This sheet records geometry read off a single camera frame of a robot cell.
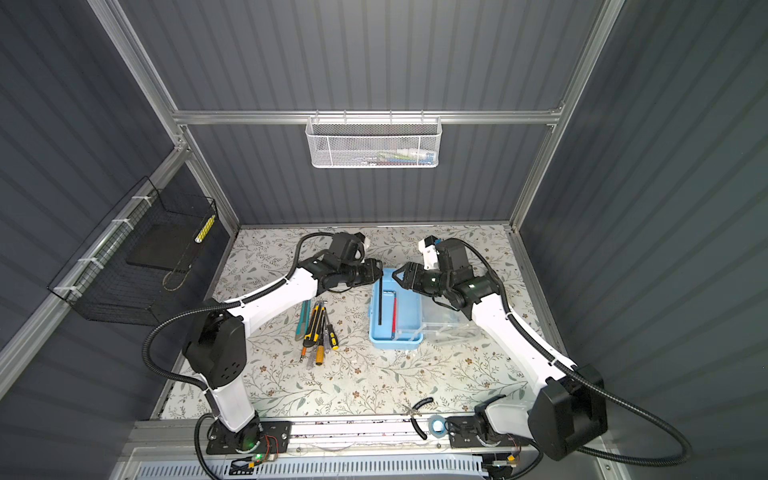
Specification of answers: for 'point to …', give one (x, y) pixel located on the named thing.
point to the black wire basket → (100, 284)
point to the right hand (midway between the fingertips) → (402, 279)
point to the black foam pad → (163, 246)
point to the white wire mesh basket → (374, 143)
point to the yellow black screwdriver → (331, 333)
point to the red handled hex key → (393, 327)
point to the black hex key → (380, 300)
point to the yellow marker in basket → (199, 238)
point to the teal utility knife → (304, 319)
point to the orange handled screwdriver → (320, 349)
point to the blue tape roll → (437, 426)
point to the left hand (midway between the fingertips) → (385, 272)
